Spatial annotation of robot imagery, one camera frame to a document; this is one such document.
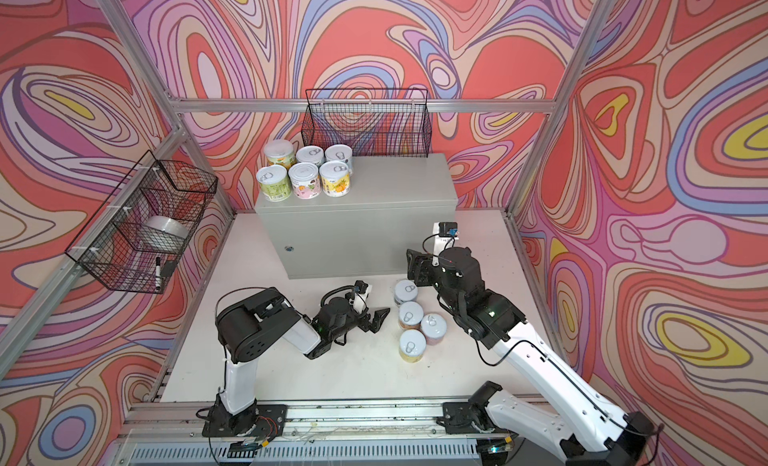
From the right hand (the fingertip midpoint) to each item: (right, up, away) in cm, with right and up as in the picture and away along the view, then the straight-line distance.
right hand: (423, 258), depth 71 cm
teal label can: (-3, -12, +20) cm, 23 cm away
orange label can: (-2, -18, +15) cm, 23 cm away
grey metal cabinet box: (-7, +14, +6) cm, 17 cm away
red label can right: (+5, -21, +13) cm, 25 cm away
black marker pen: (-65, -5, +1) cm, 65 cm away
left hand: (-10, -15, +21) cm, 28 cm away
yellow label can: (-2, -24, +9) cm, 26 cm away
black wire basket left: (-67, +6, -1) cm, 67 cm away
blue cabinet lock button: (-38, +2, +16) cm, 41 cm away
